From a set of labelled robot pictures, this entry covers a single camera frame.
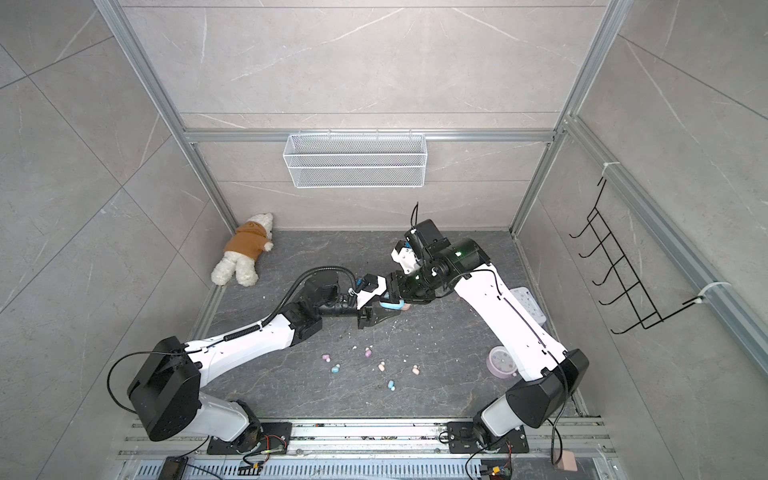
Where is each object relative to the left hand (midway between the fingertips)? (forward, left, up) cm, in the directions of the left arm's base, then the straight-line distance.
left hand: (401, 300), depth 71 cm
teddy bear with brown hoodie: (+33, +55, -17) cm, 66 cm away
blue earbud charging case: (-3, +2, +2) cm, 4 cm away
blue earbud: (-8, +19, -24) cm, 31 cm away
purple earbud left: (-5, +22, -24) cm, 32 cm away
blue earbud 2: (-13, +3, -24) cm, 28 cm away
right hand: (0, +2, +1) cm, 2 cm away
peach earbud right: (-9, -4, -24) cm, 26 cm away
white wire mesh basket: (+53, +13, +5) cm, 55 cm away
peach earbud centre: (-7, +6, -25) cm, 26 cm away
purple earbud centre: (-4, +10, -24) cm, 26 cm away
